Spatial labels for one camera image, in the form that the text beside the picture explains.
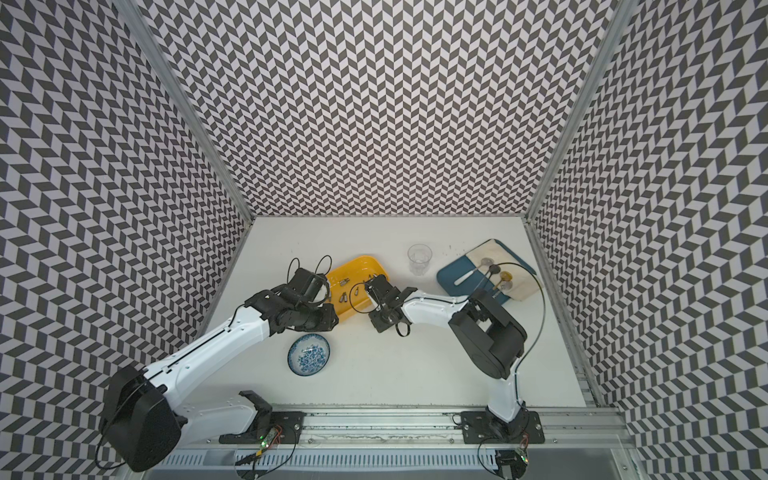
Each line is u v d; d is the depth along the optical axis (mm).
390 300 697
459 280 963
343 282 972
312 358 829
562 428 754
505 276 1013
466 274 967
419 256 1018
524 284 963
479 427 737
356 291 975
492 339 486
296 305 608
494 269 1028
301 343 826
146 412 378
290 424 725
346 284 978
